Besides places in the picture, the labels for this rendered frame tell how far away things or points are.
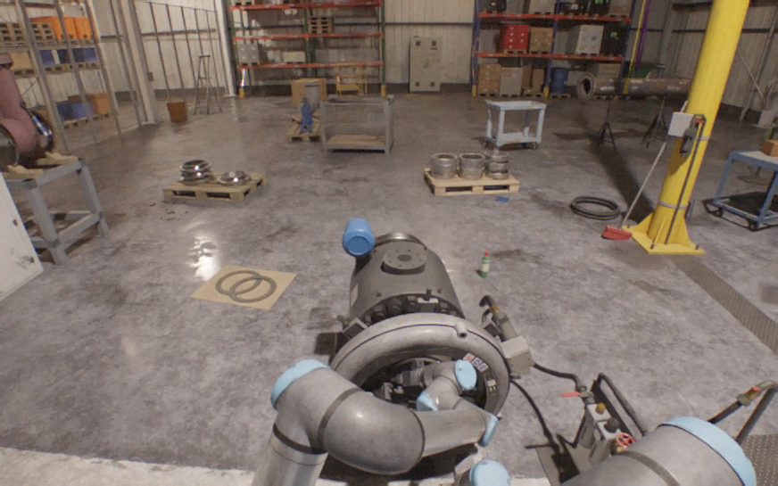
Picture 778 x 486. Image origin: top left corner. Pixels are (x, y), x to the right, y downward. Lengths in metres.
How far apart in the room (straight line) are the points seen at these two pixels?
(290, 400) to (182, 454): 1.81
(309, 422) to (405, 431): 0.16
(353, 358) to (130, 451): 1.53
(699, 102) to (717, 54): 0.41
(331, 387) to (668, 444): 0.48
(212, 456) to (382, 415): 1.82
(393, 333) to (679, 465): 1.06
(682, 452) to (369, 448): 0.42
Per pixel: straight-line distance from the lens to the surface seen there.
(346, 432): 0.67
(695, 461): 0.58
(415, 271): 1.89
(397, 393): 1.57
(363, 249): 2.02
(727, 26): 4.57
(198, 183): 6.08
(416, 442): 0.72
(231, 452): 2.42
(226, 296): 3.56
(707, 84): 4.57
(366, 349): 1.47
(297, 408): 0.73
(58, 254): 4.90
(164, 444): 2.60
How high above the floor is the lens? 1.89
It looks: 27 degrees down
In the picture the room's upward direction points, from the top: straight up
